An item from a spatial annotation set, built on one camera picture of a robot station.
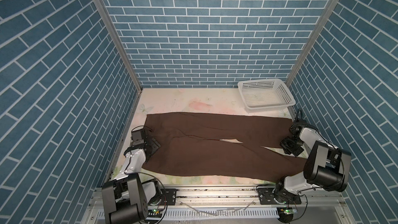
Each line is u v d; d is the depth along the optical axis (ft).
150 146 2.64
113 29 2.85
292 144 2.47
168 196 2.42
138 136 2.27
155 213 2.37
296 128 2.23
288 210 2.33
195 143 2.94
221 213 2.31
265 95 3.89
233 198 2.48
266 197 2.41
